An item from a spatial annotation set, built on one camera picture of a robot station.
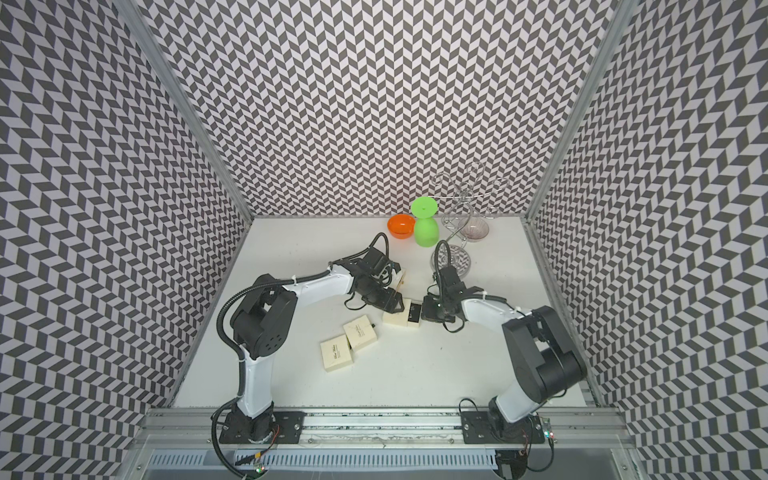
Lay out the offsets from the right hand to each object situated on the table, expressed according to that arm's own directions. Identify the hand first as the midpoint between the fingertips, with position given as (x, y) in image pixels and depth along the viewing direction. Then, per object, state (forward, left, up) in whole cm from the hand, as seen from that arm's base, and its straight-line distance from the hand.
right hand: (425, 317), depth 91 cm
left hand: (+3, +10, +1) cm, 11 cm away
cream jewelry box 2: (-11, +25, +2) cm, 28 cm away
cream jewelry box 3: (-5, +19, +2) cm, 20 cm away
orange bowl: (+37, +7, +2) cm, 37 cm away
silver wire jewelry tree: (+20, -12, +21) cm, 32 cm away
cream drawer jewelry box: (+10, +8, +6) cm, 14 cm away
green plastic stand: (+18, 0, +22) cm, 29 cm away
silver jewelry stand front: (+22, -13, 0) cm, 26 cm away
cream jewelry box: (0, +5, +2) cm, 5 cm away
